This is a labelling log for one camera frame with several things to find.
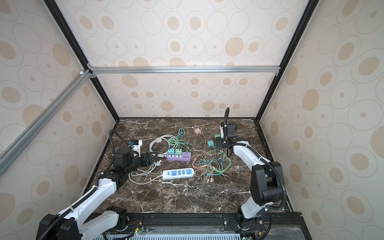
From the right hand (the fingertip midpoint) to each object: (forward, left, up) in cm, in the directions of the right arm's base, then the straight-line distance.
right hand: (223, 139), depth 93 cm
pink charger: (+15, +16, -9) cm, 23 cm away
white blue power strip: (-19, +28, -8) cm, 34 cm away
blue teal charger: (+4, +7, -9) cm, 12 cm away
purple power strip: (-7, +24, -8) cm, 26 cm away
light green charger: (+11, +2, -10) cm, 15 cm away
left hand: (-12, +38, +6) cm, 41 cm away
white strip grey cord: (-17, +52, -9) cm, 56 cm away
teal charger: (-6, +33, -4) cm, 33 cm away
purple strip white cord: (+11, +41, -10) cm, 44 cm away
